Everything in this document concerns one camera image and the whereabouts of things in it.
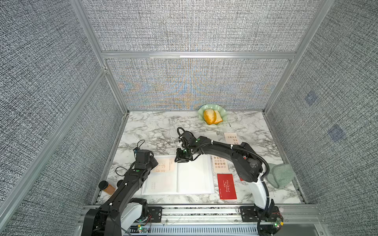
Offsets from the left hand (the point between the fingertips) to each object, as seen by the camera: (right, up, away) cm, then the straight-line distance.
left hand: (155, 158), depth 88 cm
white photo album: (+10, -10, -4) cm, 15 cm away
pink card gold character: (+5, -5, +2) cm, 7 cm away
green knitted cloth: (+72, -9, -4) cm, 73 cm away
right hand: (+11, 0, -1) cm, 11 cm away
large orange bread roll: (+35, +26, +19) cm, 48 cm away
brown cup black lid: (-23, -11, -13) cm, 29 cm away
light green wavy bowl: (+46, +30, +25) cm, 60 cm away
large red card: (+41, -15, -5) cm, 44 cm away
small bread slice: (+42, +25, +21) cm, 53 cm away
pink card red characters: (+50, +10, +15) cm, 53 cm away
